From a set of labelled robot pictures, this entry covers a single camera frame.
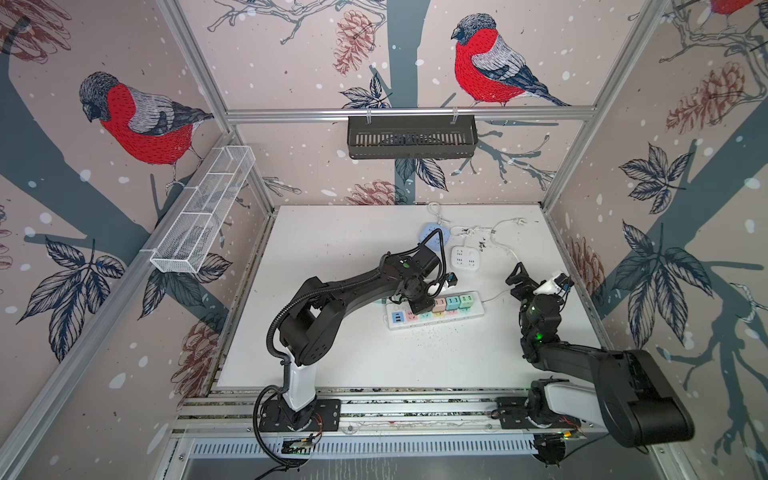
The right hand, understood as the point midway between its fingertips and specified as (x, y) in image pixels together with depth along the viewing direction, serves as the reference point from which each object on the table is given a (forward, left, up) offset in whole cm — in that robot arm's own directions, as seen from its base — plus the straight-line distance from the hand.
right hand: (528, 273), depth 85 cm
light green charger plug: (-6, +18, -7) cm, 20 cm away
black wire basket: (+45, +34, +18) cm, 60 cm away
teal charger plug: (-7, +22, -6) cm, 24 cm away
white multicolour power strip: (-10, +37, -10) cm, 40 cm away
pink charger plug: (-8, +26, -6) cm, 28 cm away
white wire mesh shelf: (-7, +90, +20) cm, 92 cm away
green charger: (-10, +29, -10) cm, 32 cm away
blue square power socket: (+27, +27, -11) cm, 40 cm away
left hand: (-7, +29, -6) cm, 30 cm away
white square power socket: (+14, +15, -12) cm, 24 cm away
